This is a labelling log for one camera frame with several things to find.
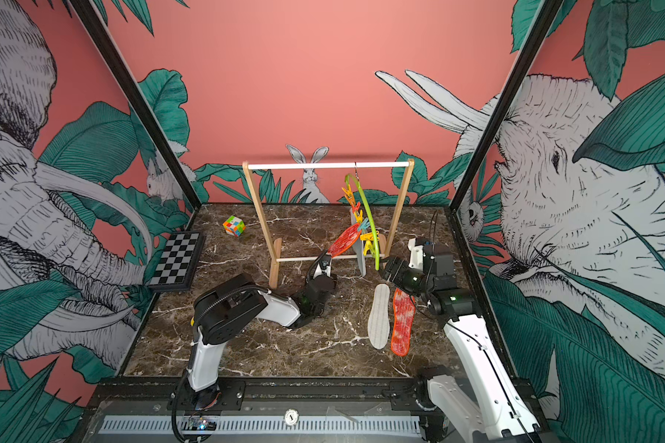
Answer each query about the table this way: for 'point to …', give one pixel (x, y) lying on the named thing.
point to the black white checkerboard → (179, 259)
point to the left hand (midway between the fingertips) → (330, 261)
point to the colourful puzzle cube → (234, 226)
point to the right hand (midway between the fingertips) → (381, 263)
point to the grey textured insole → (379, 327)
